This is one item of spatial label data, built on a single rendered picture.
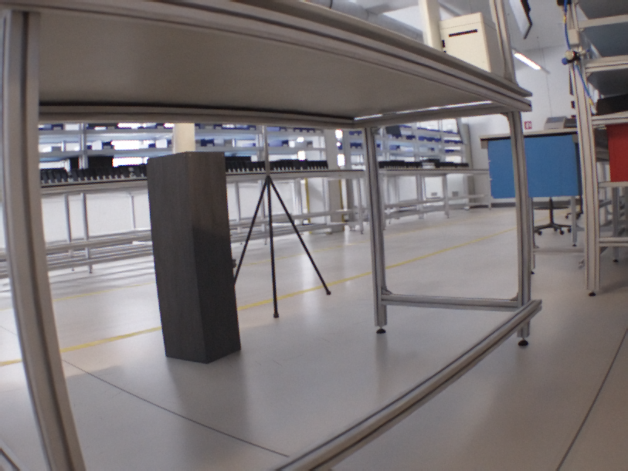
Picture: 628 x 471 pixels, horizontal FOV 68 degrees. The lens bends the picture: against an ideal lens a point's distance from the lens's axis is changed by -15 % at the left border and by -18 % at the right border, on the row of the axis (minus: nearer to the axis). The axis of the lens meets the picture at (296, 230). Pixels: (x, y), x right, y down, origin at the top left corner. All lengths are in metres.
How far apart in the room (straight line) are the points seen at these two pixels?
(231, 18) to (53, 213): 7.57
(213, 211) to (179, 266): 0.26
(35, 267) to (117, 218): 8.14
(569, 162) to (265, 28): 2.45
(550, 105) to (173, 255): 11.66
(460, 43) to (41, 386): 1.57
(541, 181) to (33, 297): 2.84
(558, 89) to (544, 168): 10.07
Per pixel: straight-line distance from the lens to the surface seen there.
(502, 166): 3.25
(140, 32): 1.04
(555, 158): 3.15
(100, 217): 8.66
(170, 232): 2.24
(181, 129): 2.29
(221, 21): 0.83
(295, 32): 0.95
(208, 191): 2.24
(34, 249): 0.68
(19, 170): 0.68
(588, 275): 3.07
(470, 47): 1.81
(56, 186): 4.88
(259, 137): 7.41
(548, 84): 13.27
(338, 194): 8.69
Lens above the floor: 0.66
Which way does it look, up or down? 4 degrees down
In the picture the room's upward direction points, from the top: 4 degrees counter-clockwise
